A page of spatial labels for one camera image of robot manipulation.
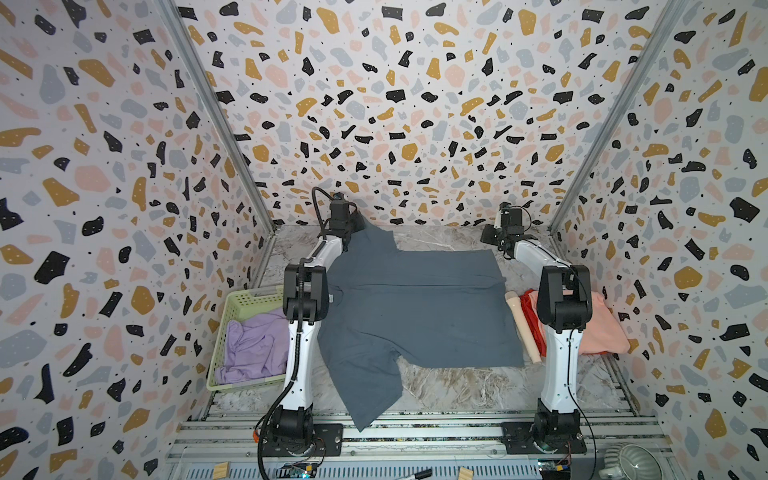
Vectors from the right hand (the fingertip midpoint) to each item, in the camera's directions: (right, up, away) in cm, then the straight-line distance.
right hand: (483, 222), depth 107 cm
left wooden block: (-70, -61, -38) cm, 101 cm away
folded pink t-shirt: (+30, -35, -19) cm, 50 cm away
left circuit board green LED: (-54, -62, -36) cm, 90 cm away
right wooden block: (-14, -62, -38) cm, 74 cm away
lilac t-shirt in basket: (-71, -39, -19) cm, 84 cm away
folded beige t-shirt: (+8, -33, -15) cm, 37 cm away
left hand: (-44, +5, +3) cm, 45 cm away
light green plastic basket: (-81, -27, -13) cm, 87 cm away
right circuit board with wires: (+7, -63, -35) cm, 73 cm away
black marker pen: (-24, -62, -37) cm, 77 cm away
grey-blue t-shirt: (-17, -29, -9) cm, 35 cm away
